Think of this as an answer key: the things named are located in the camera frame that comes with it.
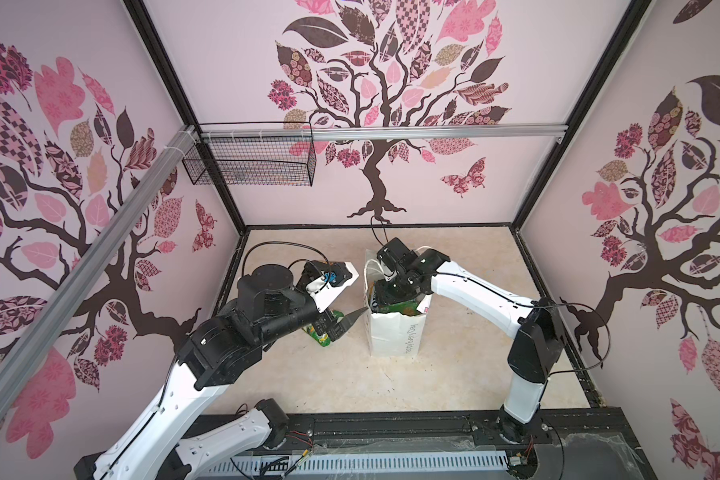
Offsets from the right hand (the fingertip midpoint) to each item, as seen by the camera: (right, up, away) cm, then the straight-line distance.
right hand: (381, 293), depth 83 cm
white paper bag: (+2, -9, -11) cm, 14 cm away
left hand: (-8, +4, -25) cm, 27 cm away
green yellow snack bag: (-17, -14, +5) cm, 23 cm away
